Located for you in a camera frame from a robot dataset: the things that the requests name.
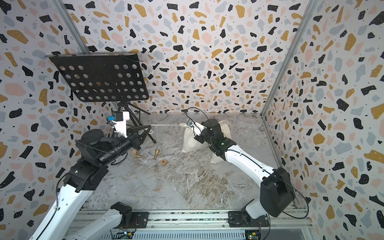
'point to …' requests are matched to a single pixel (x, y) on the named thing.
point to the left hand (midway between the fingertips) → (149, 126)
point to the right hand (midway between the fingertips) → (198, 124)
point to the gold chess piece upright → (157, 151)
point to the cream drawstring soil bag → (191, 144)
